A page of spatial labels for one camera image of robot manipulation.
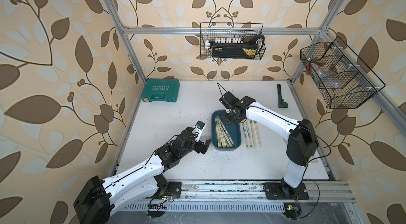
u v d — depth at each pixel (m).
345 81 0.72
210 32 0.91
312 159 0.51
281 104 1.05
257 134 0.93
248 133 0.93
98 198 0.41
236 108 0.61
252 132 0.94
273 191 0.73
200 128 0.68
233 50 0.84
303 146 0.47
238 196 0.74
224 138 0.91
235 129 0.94
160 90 1.10
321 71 0.73
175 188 0.75
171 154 0.59
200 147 0.69
